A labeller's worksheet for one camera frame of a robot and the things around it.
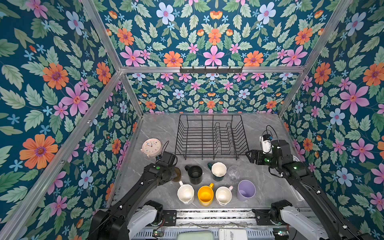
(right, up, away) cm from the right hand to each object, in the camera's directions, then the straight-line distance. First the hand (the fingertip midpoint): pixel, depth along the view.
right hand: (252, 152), depth 77 cm
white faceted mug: (-35, -23, +3) cm, 42 cm away
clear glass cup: (-8, -13, +7) cm, 17 cm away
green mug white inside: (-17, -12, +10) cm, 23 cm away
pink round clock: (-60, 0, +21) cm, 64 cm away
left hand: (-42, -12, +5) cm, 44 cm away
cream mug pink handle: (-15, -23, +2) cm, 28 cm away
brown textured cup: (-39, -13, +5) cm, 42 cm away
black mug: (-30, -14, +9) cm, 35 cm away
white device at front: (-12, -37, -9) cm, 40 cm away
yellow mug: (-24, -24, +3) cm, 34 cm away
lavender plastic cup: (-2, -21, +2) cm, 21 cm away
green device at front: (-29, -36, -10) cm, 48 cm away
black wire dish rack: (-23, +6, +28) cm, 37 cm away
